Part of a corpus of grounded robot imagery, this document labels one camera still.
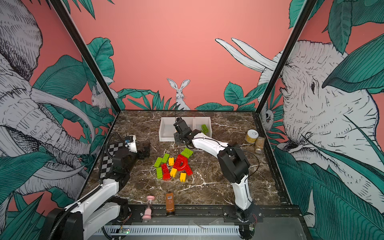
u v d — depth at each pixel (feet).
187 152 3.19
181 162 3.02
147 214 2.39
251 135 3.32
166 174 2.82
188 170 2.89
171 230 2.31
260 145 3.18
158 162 2.97
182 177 2.76
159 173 2.83
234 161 1.72
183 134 2.35
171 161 2.97
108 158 2.96
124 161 2.08
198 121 3.85
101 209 1.87
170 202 2.45
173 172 2.82
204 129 3.52
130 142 2.34
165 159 3.05
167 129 3.60
